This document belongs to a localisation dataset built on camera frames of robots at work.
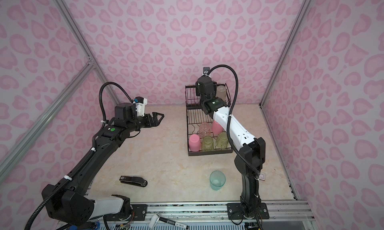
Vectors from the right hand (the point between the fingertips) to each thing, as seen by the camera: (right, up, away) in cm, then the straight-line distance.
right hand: (206, 79), depth 80 cm
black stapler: (-39, -55, +2) cm, 68 cm away
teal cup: (+7, -55, +3) cm, 56 cm away
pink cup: (+8, -28, +18) cm, 34 cm away
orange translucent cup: (0, -29, +18) cm, 34 cm away
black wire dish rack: (-6, -20, +30) cm, 36 cm away
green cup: (+2, -36, +8) cm, 37 cm away
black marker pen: (-23, -68, -10) cm, 72 cm away
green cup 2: (+11, -36, +10) cm, 39 cm away
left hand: (-25, -18, -4) cm, 31 cm away
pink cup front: (-6, -36, +7) cm, 37 cm away
